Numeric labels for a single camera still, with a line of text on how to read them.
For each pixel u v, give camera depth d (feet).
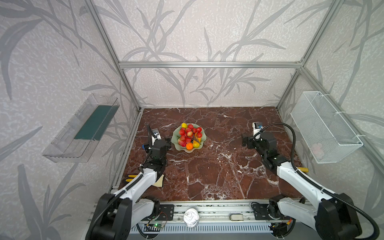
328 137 2.05
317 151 2.40
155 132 2.36
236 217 2.32
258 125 2.33
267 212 2.40
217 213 2.47
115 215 1.35
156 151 2.12
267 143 2.00
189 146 3.09
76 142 2.10
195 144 3.07
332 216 1.31
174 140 3.17
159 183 2.67
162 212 2.37
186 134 2.99
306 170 2.78
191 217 2.24
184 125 3.27
